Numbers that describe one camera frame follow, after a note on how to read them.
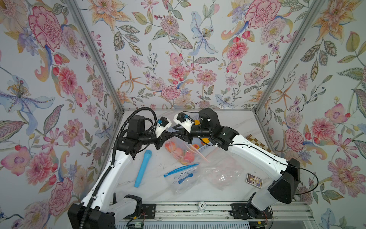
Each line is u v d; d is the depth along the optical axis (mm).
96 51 860
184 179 776
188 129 596
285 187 404
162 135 623
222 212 754
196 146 927
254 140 1004
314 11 706
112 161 451
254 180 832
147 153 924
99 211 384
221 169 882
